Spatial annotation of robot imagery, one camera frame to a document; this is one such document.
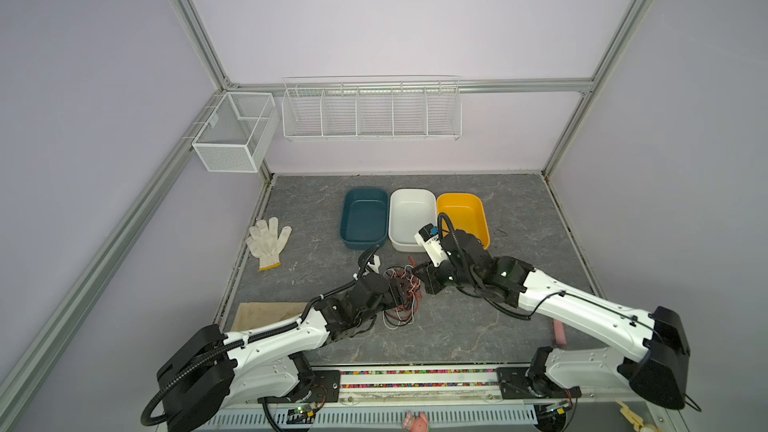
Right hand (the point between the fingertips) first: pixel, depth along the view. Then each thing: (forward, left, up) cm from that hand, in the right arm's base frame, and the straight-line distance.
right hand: (413, 273), depth 74 cm
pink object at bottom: (-30, 0, -15) cm, 33 cm away
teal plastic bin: (+30, +16, -17) cm, 38 cm away
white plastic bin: (+32, 0, -15) cm, 35 cm away
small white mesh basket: (+51, +59, +8) cm, 78 cm away
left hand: (-1, +3, -9) cm, 10 cm away
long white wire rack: (+52, +12, +13) cm, 55 cm away
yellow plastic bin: (+33, -20, -17) cm, 42 cm away
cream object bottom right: (-28, -51, -18) cm, 61 cm away
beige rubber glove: (-4, +44, -19) cm, 48 cm away
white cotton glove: (+20, +50, -18) cm, 57 cm away
